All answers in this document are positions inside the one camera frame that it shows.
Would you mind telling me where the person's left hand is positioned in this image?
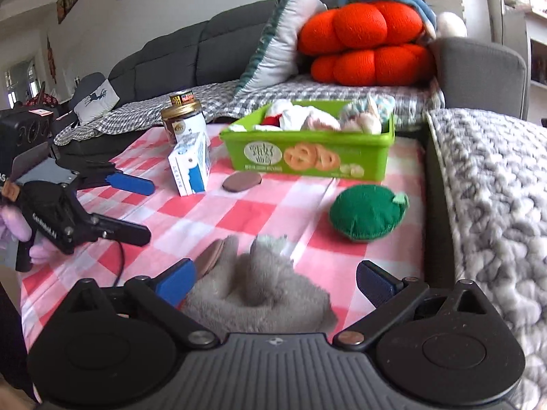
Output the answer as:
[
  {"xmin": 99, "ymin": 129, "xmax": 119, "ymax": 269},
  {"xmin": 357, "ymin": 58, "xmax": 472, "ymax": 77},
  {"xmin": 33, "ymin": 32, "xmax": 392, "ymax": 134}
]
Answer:
[{"xmin": 0, "ymin": 203, "xmax": 58, "ymax": 265}]

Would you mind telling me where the white teal pillow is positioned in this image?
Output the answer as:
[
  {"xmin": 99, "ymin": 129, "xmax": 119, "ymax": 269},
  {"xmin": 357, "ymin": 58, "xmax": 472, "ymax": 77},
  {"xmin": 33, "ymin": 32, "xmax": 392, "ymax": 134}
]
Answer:
[{"xmin": 234, "ymin": 0, "xmax": 328, "ymax": 95}]

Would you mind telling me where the orange pumpkin cushion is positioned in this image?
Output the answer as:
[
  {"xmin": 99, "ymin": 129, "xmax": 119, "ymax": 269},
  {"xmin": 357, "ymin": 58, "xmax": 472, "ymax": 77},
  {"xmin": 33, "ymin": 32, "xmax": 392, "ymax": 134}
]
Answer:
[
  {"xmin": 298, "ymin": 1, "xmax": 425, "ymax": 56},
  {"xmin": 310, "ymin": 43, "xmax": 436, "ymax": 87}
]

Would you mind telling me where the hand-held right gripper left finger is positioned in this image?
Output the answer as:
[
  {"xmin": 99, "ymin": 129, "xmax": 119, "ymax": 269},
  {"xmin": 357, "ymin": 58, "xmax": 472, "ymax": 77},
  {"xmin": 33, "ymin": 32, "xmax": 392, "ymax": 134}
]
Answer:
[{"xmin": 64, "ymin": 258, "xmax": 219, "ymax": 347}]

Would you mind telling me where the pinkish brown felt disc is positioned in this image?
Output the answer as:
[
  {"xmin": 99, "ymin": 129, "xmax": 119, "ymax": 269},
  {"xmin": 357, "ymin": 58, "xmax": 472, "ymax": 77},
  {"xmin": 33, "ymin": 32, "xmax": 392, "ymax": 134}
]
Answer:
[{"xmin": 194, "ymin": 239, "xmax": 224, "ymax": 277}]

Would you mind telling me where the grey patterned quilt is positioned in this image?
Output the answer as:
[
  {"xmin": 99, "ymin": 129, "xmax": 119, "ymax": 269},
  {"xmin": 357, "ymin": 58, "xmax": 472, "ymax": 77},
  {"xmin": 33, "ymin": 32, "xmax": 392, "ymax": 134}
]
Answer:
[{"xmin": 427, "ymin": 109, "xmax": 547, "ymax": 408}]

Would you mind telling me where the red wall hanging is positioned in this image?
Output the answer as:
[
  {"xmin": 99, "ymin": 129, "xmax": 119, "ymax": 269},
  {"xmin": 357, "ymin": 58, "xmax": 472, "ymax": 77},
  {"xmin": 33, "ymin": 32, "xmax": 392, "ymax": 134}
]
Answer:
[{"xmin": 46, "ymin": 36, "xmax": 57, "ymax": 86}]

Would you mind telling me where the grey deer print pillow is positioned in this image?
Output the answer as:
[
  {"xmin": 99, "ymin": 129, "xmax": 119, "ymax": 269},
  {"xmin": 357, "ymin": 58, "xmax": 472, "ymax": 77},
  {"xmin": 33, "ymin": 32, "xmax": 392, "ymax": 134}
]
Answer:
[{"xmin": 68, "ymin": 72, "xmax": 120, "ymax": 124}]

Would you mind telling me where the white plush ball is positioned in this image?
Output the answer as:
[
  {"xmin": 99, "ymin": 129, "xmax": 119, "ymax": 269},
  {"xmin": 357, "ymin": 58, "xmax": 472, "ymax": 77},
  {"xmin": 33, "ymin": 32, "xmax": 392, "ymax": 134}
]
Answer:
[{"xmin": 436, "ymin": 11, "xmax": 468, "ymax": 38}]

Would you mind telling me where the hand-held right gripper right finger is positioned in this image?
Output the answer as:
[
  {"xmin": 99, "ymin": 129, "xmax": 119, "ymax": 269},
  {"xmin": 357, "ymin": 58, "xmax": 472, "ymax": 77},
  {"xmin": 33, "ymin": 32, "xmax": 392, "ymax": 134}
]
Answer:
[{"xmin": 333, "ymin": 260, "xmax": 503, "ymax": 349}]

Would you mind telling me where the white blue milk carton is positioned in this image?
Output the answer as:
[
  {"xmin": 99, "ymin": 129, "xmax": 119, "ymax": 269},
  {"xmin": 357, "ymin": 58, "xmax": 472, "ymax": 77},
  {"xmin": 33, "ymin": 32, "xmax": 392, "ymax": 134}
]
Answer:
[{"xmin": 168, "ymin": 132, "xmax": 211, "ymax": 197}]

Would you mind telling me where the pink checked tablecloth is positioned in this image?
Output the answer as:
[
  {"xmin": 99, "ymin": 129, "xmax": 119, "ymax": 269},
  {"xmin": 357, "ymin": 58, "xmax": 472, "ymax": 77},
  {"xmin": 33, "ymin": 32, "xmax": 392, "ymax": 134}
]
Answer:
[{"xmin": 19, "ymin": 122, "xmax": 428, "ymax": 351}]

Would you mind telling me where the light green cloth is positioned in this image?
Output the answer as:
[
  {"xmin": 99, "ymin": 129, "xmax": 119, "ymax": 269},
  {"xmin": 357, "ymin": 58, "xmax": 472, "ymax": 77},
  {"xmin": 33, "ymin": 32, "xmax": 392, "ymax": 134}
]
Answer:
[{"xmin": 339, "ymin": 94, "xmax": 396, "ymax": 135}]

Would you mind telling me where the dark ottoman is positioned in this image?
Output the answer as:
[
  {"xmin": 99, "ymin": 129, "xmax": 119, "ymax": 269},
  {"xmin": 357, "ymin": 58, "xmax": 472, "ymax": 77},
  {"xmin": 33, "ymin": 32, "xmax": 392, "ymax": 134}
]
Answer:
[{"xmin": 421, "ymin": 111, "xmax": 456, "ymax": 291}]

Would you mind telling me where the grey fuzzy sock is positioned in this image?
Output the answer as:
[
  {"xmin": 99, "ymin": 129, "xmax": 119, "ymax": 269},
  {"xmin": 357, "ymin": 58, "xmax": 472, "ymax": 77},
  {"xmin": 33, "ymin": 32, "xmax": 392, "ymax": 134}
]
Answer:
[{"xmin": 182, "ymin": 234, "xmax": 338, "ymax": 334}]

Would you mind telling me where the black cable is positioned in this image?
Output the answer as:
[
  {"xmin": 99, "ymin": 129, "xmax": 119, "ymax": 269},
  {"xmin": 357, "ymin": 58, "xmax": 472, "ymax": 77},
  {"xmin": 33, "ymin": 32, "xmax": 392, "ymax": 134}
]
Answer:
[{"xmin": 112, "ymin": 241, "xmax": 125, "ymax": 287}]

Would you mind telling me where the dark grey sofa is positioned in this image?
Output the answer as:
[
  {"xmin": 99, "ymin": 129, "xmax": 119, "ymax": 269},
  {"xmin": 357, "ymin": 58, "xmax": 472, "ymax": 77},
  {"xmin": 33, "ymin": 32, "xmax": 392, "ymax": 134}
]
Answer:
[{"xmin": 51, "ymin": 0, "xmax": 528, "ymax": 137}]

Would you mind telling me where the grey gingham blanket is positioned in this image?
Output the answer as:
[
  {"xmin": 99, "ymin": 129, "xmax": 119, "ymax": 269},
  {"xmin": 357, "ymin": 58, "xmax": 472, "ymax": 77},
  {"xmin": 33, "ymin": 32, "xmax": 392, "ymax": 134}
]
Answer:
[{"xmin": 53, "ymin": 74, "xmax": 445, "ymax": 146}]

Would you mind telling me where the green plastic box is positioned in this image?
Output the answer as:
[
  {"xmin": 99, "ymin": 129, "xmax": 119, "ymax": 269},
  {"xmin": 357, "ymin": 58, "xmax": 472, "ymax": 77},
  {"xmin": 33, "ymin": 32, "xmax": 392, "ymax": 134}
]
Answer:
[{"xmin": 220, "ymin": 105, "xmax": 396, "ymax": 181}]

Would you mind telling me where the white bookshelf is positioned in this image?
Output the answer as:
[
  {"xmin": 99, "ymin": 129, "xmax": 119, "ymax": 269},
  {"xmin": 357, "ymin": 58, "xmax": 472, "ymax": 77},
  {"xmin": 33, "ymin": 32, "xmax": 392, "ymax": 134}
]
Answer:
[{"xmin": 491, "ymin": 0, "xmax": 547, "ymax": 120}]

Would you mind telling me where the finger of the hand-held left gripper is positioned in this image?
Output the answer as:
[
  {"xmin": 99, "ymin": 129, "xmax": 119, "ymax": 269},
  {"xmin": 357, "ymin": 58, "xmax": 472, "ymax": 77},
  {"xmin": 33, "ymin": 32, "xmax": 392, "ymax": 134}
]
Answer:
[
  {"xmin": 55, "ymin": 156, "xmax": 155, "ymax": 196},
  {"xmin": 70, "ymin": 216, "xmax": 151, "ymax": 246}
]

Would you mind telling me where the glass jar with gold lid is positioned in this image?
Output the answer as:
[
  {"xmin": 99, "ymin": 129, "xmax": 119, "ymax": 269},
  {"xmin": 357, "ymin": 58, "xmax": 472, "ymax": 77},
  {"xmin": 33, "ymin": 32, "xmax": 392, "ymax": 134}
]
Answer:
[{"xmin": 161, "ymin": 100, "xmax": 208, "ymax": 146}]

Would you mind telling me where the green felt plush ball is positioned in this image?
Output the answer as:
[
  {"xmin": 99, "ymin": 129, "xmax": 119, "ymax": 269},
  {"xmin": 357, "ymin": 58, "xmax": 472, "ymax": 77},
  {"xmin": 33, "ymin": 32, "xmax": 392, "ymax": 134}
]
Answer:
[{"xmin": 329, "ymin": 185, "xmax": 410, "ymax": 243}]

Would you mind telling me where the black case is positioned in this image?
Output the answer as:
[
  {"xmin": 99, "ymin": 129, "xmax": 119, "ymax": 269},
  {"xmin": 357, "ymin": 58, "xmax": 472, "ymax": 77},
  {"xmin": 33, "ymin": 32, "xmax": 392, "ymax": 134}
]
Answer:
[{"xmin": 0, "ymin": 109, "xmax": 54, "ymax": 167}]

